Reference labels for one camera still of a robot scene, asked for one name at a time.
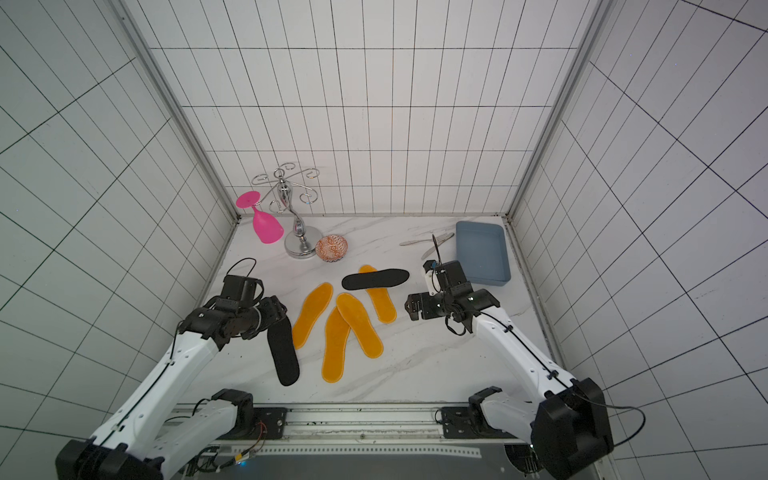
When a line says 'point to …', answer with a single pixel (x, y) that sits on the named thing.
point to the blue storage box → (482, 252)
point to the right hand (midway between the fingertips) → (411, 303)
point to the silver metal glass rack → (303, 241)
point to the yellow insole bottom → (337, 332)
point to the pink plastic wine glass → (267, 230)
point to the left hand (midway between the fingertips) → (276, 320)
